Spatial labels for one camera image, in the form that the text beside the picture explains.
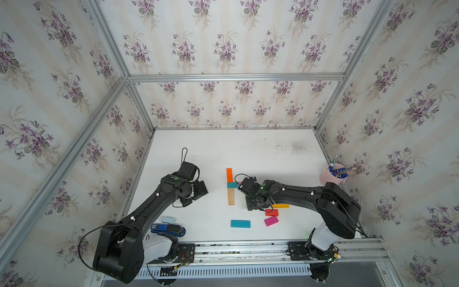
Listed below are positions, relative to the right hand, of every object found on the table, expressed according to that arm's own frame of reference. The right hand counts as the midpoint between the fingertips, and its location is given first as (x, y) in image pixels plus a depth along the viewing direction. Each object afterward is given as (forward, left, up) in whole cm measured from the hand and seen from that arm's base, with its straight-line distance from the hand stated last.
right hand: (254, 205), depth 86 cm
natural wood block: (+4, +12, 0) cm, 13 cm away
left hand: (+1, +25, +7) cm, 25 cm away
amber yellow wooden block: (-11, -6, +28) cm, 30 cm away
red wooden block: (-3, -9, 0) cm, 10 cm away
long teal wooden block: (-9, +7, 0) cm, 11 cm away
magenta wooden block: (-7, -7, 0) cm, 10 cm away
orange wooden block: (+16, +13, 0) cm, 21 cm away
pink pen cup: (+13, -37, +6) cm, 40 cm away
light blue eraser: (-8, +40, +2) cm, 41 cm away
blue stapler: (-12, +37, +1) cm, 39 cm away
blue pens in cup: (+14, -44, +9) cm, 47 cm away
